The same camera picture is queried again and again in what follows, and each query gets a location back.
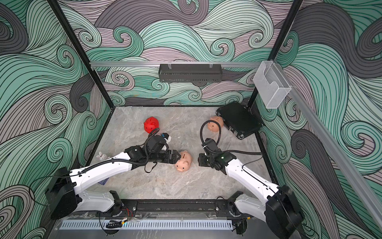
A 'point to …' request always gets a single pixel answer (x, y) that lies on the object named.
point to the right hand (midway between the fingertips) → (199, 160)
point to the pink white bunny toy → (102, 157)
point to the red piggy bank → (151, 124)
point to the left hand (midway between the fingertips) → (175, 154)
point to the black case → (240, 119)
